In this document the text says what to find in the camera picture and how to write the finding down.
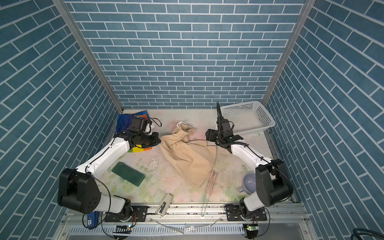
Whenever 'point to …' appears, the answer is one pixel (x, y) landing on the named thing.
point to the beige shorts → (193, 159)
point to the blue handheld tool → (92, 219)
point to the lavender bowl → (249, 183)
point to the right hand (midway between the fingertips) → (208, 132)
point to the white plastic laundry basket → (248, 117)
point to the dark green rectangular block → (131, 175)
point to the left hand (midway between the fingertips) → (161, 140)
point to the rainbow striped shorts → (122, 124)
